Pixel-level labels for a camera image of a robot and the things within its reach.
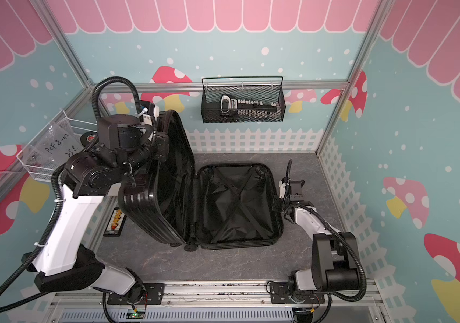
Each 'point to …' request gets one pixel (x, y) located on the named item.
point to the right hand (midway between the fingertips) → (273, 200)
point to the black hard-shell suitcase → (211, 206)
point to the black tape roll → (87, 137)
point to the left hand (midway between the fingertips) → (165, 138)
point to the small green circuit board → (138, 315)
